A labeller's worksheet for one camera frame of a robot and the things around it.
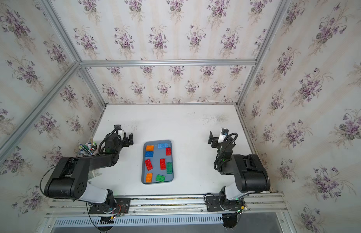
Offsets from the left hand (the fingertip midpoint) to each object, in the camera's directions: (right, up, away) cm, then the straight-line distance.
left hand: (125, 135), depth 93 cm
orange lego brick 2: (+19, -23, -13) cm, 32 cm away
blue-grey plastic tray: (+22, -17, -4) cm, 28 cm away
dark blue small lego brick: (+16, -12, -3) cm, 20 cm away
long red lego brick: (+17, -17, -7) cm, 25 cm away
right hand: (+62, +2, -3) cm, 62 cm away
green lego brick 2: (+24, -23, -12) cm, 36 cm away
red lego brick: (+25, -17, -7) cm, 31 cm away
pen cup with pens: (-18, -6, -9) cm, 21 cm away
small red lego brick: (+29, -10, -3) cm, 30 cm away
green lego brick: (+30, -19, -9) cm, 36 cm away
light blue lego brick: (+25, -7, +1) cm, 26 cm away
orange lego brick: (+16, -8, 0) cm, 18 cm away
